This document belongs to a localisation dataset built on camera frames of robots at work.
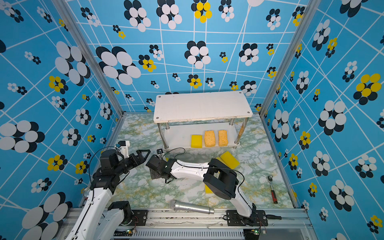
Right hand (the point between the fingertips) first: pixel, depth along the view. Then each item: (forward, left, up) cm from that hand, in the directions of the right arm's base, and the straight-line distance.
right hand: (160, 170), depth 87 cm
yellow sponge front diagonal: (+9, -36, -3) cm, 37 cm away
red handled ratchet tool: (-4, -64, -3) cm, 64 cm away
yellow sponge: (+18, -21, +4) cm, 28 cm away
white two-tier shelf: (+14, -13, +31) cm, 37 cm away
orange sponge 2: (+18, -38, +5) cm, 42 cm away
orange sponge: (+17, -30, +5) cm, 35 cm away
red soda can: (-15, +32, +8) cm, 37 cm away
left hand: (+3, +5, +14) cm, 15 cm away
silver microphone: (-19, -11, 0) cm, 22 cm away
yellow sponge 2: (-10, -28, -4) cm, 30 cm away
